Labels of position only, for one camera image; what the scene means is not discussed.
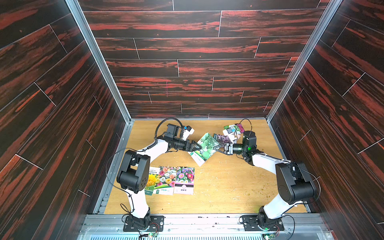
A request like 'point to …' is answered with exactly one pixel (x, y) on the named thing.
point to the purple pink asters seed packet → (184, 180)
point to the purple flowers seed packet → (221, 139)
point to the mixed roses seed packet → (166, 181)
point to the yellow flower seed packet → (153, 184)
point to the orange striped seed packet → (233, 131)
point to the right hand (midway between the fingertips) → (215, 147)
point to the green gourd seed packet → (202, 155)
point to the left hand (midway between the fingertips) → (198, 148)
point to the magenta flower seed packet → (242, 130)
